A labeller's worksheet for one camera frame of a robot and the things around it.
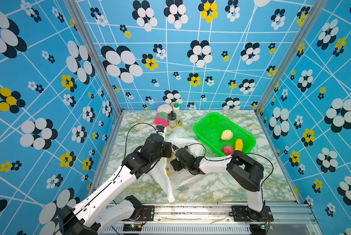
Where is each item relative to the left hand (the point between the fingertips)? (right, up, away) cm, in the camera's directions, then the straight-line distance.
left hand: (172, 142), depth 74 cm
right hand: (+1, -13, +18) cm, 23 cm away
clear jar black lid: (-2, +12, +29) cm, 31 cm away
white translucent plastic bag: (-1, -22, +7) cm, 23 cm away
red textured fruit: (+34, -7, +17) cm, 38 cm away
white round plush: (-8, +22, +38) cm, 45 cm away
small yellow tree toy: (+3, +11, +37) cm, 39 cm away
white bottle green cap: (+1, +21, +38) cm, 43 cm away
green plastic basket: (+25, +4, +32) cm, 41 cm away
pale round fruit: (+36, +2, +25) cm, 43 cm away
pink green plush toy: (-10, +14, +34) cm, 38 cm away
